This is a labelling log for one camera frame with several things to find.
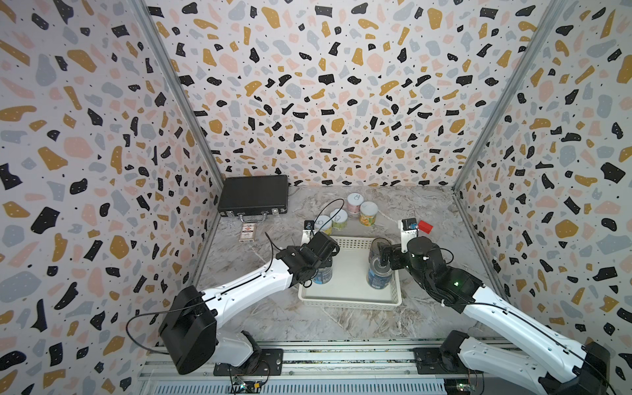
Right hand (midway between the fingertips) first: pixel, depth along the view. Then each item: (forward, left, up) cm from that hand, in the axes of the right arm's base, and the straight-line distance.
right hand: (391, 242), depth 76 cm
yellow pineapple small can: (+20, +23, -18) cm, 35 cm away
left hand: (+1, +24, -8) cm, 25 cm away
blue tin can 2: (-5, +3, -12) cm, 14 cm away
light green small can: (+22, +16, -17) cm, 32 cm away
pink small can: (+31, +10, -17) cm, 37 cm away
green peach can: (+23, +5, -16) cm, 29 cm away
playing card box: (+17, +55, -20) cm, 60 cm away
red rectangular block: (+23, -21, -22) cm, 38 cm away
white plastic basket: (-4, +12, -23) cm, 26 cm away
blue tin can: (-4, +22, -16) cm, 27 cm away
